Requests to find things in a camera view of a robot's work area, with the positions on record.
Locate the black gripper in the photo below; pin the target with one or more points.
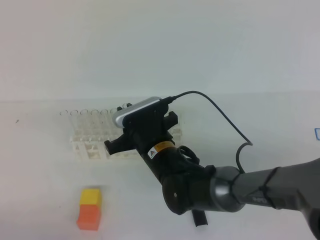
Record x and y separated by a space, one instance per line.
145 131

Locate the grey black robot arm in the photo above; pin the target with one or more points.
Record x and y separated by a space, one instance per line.
188 186

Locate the white test tube rack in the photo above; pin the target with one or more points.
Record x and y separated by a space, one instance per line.
89 149

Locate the yellow block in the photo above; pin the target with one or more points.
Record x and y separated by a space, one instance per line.
91 196

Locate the black round-headed tool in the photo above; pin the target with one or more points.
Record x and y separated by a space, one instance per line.
199 217

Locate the orange block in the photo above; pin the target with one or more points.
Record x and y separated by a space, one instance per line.
89 217

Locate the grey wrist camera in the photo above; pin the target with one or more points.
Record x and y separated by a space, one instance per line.
121 114

